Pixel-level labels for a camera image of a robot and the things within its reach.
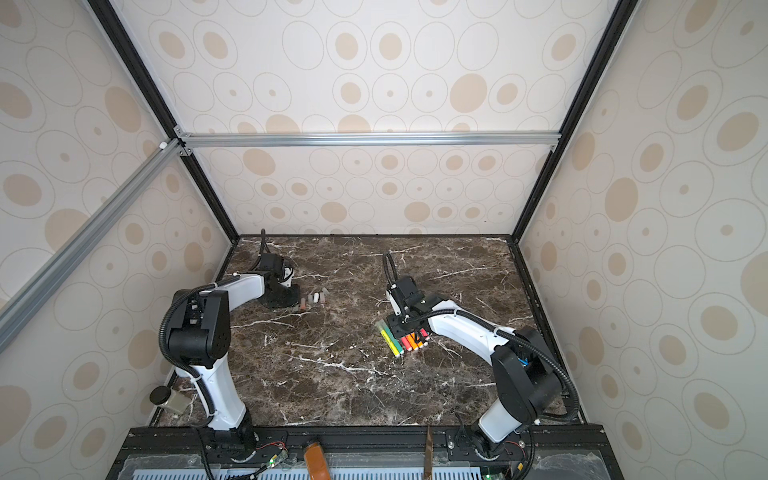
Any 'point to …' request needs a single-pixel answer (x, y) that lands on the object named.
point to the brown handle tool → (316, 462)
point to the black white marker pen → (425, 343)
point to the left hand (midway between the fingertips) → (305, 295)
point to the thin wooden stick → (428, 469)
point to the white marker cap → (316, 297)
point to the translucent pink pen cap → (310, 299)
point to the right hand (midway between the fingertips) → (408, 323)
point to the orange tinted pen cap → (303, 303)
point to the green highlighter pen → (395, 341)
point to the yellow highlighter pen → (389, 341)
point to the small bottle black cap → (172, 399)
